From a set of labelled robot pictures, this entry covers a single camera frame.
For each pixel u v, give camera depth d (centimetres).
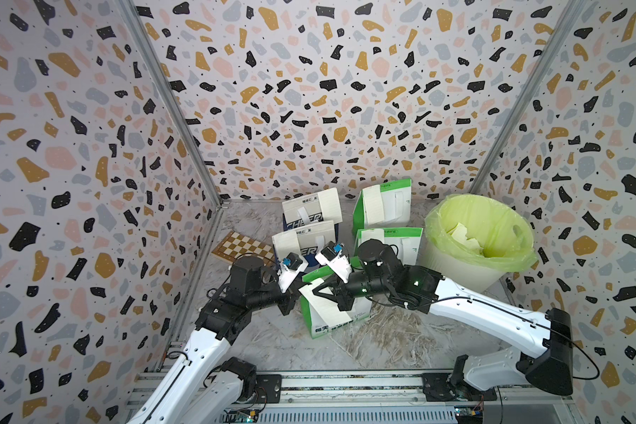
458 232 92
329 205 90
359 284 57
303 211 88
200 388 46
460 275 70
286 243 77
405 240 80
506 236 84
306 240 80
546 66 81
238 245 103
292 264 60
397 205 96
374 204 93
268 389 74
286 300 62
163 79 82
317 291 63
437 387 73
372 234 78
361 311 82
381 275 52
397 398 73
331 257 57
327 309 65
